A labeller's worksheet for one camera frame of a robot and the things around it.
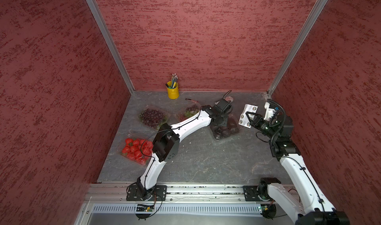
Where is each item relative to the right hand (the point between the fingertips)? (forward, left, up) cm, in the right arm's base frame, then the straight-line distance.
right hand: (244, 115), depth 75 cm
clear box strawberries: (-9, +59, -19) cm, 63 cm away
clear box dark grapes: (+13, +54, -17) cm, 58 cm away
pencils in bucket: (+42, +41, -10) cm, 60 cm away
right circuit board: (-39, -9, -25) cm, 47 cm away
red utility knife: (+31, +25, -24) cm, 46 cm away
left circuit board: (-37, +53, -27) cm, 69 cm away
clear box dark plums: (+3, +3, -17) cm, 18 cm away
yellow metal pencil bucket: (+37, +43, -20) cm, 60 cm away
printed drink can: (+32, -1, -23) cm, 39 cm away
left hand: (+3, +9, -13) cm, 16 cm away
